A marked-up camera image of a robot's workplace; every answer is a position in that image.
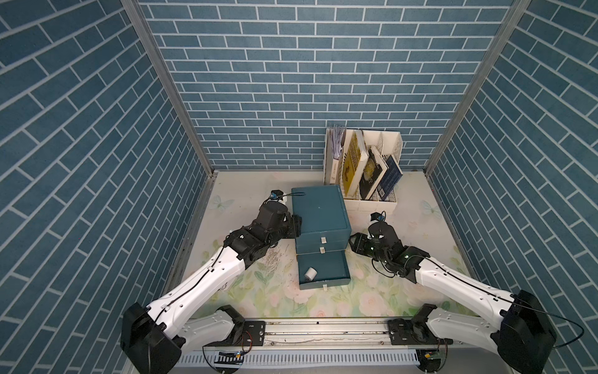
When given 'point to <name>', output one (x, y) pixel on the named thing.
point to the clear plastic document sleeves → (338, 136)
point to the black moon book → (374, 170)
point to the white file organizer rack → (387, 143)
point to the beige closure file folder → (335, 166)
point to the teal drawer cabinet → (325, 231)
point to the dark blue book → (390, 179)
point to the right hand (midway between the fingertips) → (351, 240)
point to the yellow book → (355, 164)
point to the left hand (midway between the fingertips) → (301, 221)
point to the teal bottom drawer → (332, 269)
